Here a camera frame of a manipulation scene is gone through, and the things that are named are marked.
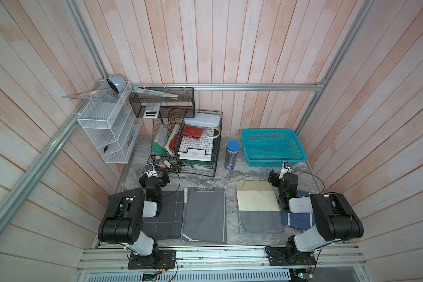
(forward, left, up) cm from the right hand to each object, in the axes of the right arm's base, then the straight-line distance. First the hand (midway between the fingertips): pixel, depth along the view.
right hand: (281, 169), depth 94 cm
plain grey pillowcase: (-24, +42, -4) cm, 48 cm away
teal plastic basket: (+23, -2, -8) cm, 24 cm away
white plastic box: (+23, +43, +16) cm, 51 cm away
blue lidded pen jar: (+3, +28, +9) cm, 29 cm away
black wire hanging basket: (+37, +62, +18) cm, 75 cm away
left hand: (-4, +69, +2) cm, 69 cm away
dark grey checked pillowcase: (-29, +58, -4) cm, 65 cm away
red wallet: (+13, +49, +16) cm, 53 cm away
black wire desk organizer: (+5, +51, +15) cm, 53 cm away
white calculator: (+25, +73, +21) cm, 80 cm away
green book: (+12, +71, +2) cm, 72 cm away
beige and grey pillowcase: (-21, +14, -6) cm, 26 cm away
